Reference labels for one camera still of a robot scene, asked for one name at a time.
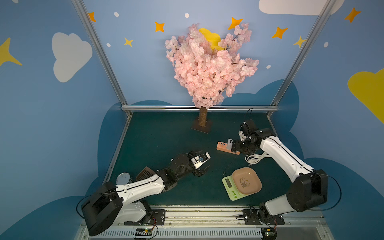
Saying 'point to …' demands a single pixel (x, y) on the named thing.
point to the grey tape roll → (123, 178)
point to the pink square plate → (246, 180)
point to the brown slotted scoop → (145, 173)
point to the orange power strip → (222, 146)
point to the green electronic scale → (233, 192)
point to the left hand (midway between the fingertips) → (205, 154)
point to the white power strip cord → (254, 158)
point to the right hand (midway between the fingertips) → (238, 149)
